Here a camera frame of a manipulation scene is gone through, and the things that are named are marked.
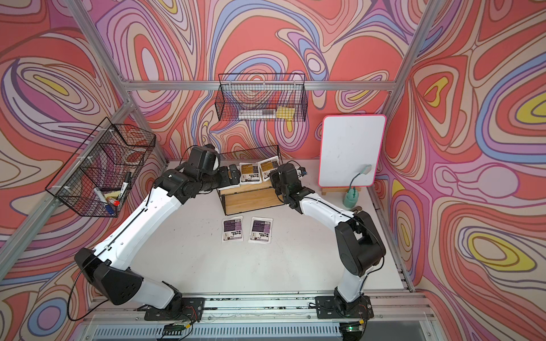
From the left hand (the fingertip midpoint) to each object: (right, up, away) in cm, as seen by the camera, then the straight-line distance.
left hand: (233, 175), depth 75 cm
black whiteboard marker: (-34, -1, -6) cm, 34 cm away
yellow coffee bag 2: (+4, +1, +15) cm, 16 cm away
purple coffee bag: (-4, -24, +18) cm, 30 cm away
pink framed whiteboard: (+49, +12, +19) cm, 54 cm away
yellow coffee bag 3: (+12, +4, +16) cm, 21 cm away
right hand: (+12, 0, +14) cm, 18 cm away
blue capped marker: (-40, -11, -6) cm, 42 cm away
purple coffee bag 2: (+9, -24, +17) cm, 31 cm away
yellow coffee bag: (+1, -4, -9) cm, 10 cm away
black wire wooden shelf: (+2, -11, +26) cm, 29 cm away
